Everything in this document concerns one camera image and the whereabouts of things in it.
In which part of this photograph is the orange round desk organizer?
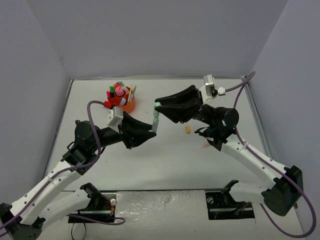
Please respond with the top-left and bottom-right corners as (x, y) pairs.
(103, 85), (136, 113)

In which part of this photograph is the yellow thin pen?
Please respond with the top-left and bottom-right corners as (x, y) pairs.
(130, 85), (137, 103)

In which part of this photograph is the light green highlighter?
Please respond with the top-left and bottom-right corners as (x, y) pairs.
(151, 116), (159, 133)

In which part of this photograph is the small orange cap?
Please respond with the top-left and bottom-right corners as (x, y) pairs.
(185, 125), (191, 134)

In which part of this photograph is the green-capped black highlighter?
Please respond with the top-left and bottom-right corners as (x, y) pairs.
(109, 86), (115, 93)

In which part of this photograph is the light blue cap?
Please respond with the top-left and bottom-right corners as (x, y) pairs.
(120, 97), (127, 106)

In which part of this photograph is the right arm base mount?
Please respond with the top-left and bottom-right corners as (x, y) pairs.
(205, 180), (255, 221)

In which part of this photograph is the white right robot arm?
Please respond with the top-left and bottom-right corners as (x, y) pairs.
(155, 85), (303, 217)

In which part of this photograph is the pink-capped black highlighter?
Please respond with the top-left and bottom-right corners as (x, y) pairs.
(106, 90), (112, 99)

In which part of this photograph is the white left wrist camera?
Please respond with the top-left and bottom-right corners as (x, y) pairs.
(106, 106), (124, 133)

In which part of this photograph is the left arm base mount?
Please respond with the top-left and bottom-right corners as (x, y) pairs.
(67, 191), (118, 239)

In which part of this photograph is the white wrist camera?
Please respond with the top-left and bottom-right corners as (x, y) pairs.
(199, 74), (226, 104)
(106, 106), (124, 133)

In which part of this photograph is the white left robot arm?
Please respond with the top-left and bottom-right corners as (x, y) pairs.
(0, 108), (159, 240)

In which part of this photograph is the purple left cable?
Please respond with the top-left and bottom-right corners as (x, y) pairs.
(0, 100), (126, 230)

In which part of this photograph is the aluminium table edge rail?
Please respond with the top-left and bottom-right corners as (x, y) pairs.
(243, 83), (277, 162)

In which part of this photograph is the pink-capped clear bottle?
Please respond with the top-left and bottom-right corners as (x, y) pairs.
(114, 86), (126, 98)

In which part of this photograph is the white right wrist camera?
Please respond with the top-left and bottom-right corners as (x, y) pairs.
(199, 74), (226, 104)

